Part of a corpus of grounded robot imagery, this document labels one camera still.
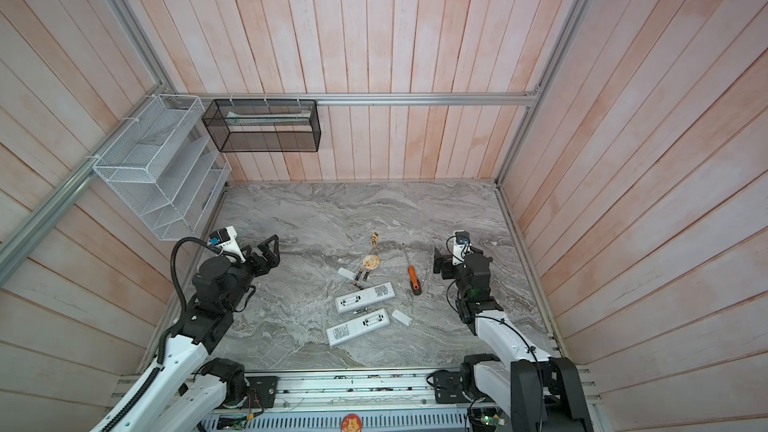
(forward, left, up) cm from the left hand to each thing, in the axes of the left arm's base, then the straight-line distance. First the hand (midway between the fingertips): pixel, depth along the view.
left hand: (267, 246), depth 77 cm
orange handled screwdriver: (-1, -41, -18) cm, 45 cm away
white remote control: (-15, -23, -19) cm, 34 cm away
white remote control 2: (-7, -21, -20) cm, 30 cm away
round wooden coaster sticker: (+7, -27, -21) cm, 35 cm away
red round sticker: (-37, -23, -19) cm, 47 cm away
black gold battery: (+2, -25, -21) cm, 33 cm away
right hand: (+6, -52, -9) cm, 53 cm away
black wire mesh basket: (+51, +13, +2) cm, 52 cm away
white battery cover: (-11, -36, -21) cm, 43 cm away
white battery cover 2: (+3, -19, -21) cm, 28 cm away
